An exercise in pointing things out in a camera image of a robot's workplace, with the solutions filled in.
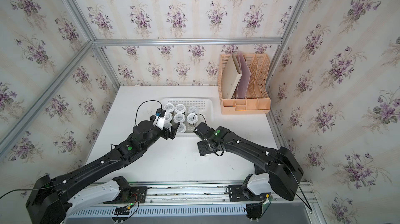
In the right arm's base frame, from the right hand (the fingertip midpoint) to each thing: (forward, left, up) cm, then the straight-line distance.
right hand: (207, 149), depth 81 cm
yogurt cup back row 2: (+26, +9, -1) cm, 28 cm away
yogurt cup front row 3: (+18, +10, 0) cm, 20 cm away
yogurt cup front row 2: (+19, +17, 0) cm, 26 cm away
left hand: (+9, +17, +14) cm, 24 cm away
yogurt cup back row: (+27, +25, 0) cm, 37 cm away
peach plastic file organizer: (+34, -33, 0) cm, 48 cm away
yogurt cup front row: (+27, +17, 0) cm, 32 cm away
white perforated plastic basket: (+28, +1, -7) cm, 29 cm away
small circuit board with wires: (-27, +40, -9) cm, 49 cm away
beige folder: (+50, -17, +7) cm, 53 cm away
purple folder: (+35, -21, +15) cm, 44 cm away
